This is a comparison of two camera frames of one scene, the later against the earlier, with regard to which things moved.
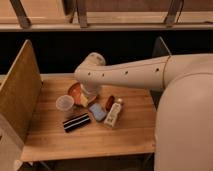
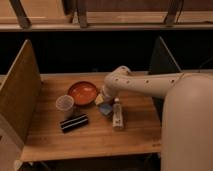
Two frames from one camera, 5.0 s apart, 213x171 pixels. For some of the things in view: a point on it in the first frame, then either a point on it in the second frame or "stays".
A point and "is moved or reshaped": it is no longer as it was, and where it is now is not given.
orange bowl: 74,91 stays
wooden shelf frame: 100,15 stays
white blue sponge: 98,111 → 105,108
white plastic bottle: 113,113 is moved or reshaped
